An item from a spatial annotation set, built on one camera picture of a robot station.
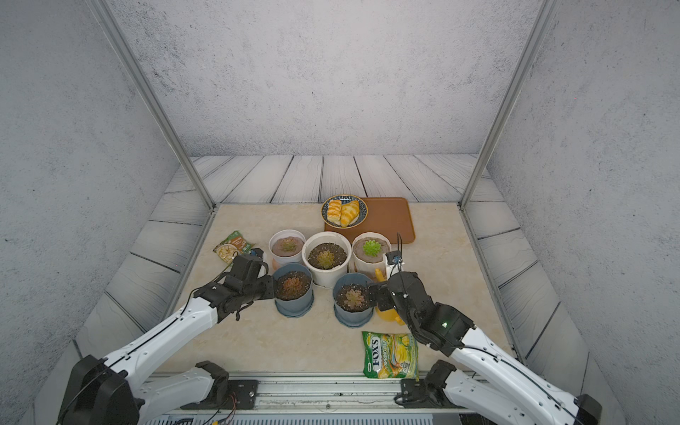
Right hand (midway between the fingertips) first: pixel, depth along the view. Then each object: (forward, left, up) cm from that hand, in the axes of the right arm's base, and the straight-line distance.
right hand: (384, 279), depth 73 cm
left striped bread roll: (+41, +17, -16) cm, 47 cm away
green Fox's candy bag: (-14, -2, -19) cm, 24 cm away
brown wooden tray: (+43, -8, -21) cm, 49 cm away
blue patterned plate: (+42, +5, -19) cm, 46 cm away
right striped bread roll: (+40, +11, -16) cm, 44 cm away
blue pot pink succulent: (-1, +9, -13) cm, 16 cm away
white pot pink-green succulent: (+18, +32, -10) cm, 38 cm away
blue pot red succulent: (+2, +27, -12) cm, 30 cm away
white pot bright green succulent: (+16, +3, -9) cm, 19 cm away
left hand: (+4, +31, -10) cm, 33 cm away
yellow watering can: (-2, -4, -20) cm, 20 cm away
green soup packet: (+26, +56, -17) cm, 64 cm away
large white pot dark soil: (+15, +17, -10) cm, 25 cm away
